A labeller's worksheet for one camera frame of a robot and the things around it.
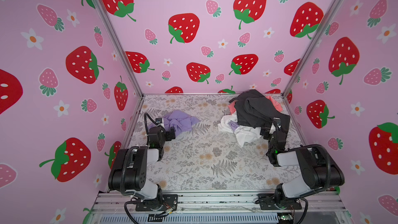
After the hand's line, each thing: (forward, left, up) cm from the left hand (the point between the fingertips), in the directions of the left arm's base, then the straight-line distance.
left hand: (165, 127), depth 95 cm
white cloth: (-4, -49, -1) cm, 49 cm away
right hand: (-1, -66, +5) cm, 66 cm away
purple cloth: (+6, -8, -2) cm, 11 cm away
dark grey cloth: (+8, -55, +9) cm, 56 cm away
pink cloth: (+22, -73, +1) cm, 76 cm away
